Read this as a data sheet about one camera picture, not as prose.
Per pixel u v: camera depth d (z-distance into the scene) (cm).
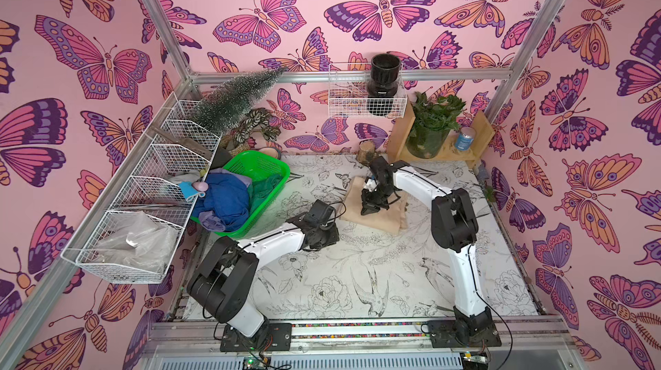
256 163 112
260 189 101
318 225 71
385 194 85
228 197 92
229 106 75
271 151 121
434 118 95
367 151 113
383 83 81
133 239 54
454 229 58
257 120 100
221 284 44
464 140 109
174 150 73
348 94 97
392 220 95
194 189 68
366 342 73
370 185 95
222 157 106
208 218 87
